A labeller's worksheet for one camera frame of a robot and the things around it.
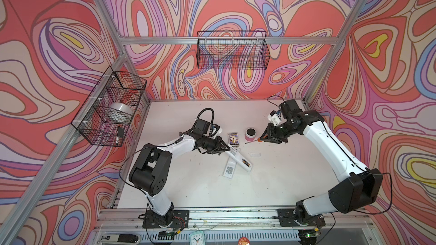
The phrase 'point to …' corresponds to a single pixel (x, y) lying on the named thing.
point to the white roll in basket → (121, 106)
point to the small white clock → (197, 237)
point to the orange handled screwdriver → (258, 139)
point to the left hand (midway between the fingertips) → (230, 148)
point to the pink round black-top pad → (250, 134)
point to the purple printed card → (233, 138)
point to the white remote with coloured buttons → (239, 158)
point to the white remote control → (230, 168)
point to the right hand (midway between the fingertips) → (264, 142)
